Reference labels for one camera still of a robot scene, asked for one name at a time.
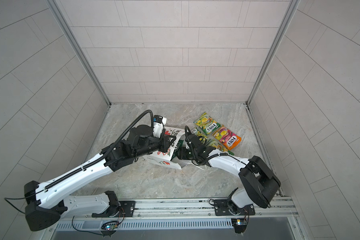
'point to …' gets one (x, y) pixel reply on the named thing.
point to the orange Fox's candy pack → (226, 137)
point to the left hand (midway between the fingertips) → (180, 139)
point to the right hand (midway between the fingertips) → (177, 155)
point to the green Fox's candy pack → (206, 124)
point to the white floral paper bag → (165, 158)
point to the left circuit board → (109, 228)
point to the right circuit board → (239, 224)
